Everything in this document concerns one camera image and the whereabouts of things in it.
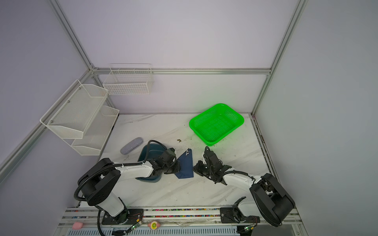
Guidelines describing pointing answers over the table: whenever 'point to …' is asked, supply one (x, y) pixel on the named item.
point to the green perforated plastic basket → (215, 123)
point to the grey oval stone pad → (131, 146)
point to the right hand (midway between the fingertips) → (190, 168)
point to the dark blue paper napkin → (185, 165)
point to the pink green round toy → (153, 225)
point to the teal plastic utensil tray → (156, 175)
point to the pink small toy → (77, 225)
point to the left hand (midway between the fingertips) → (180, 168)
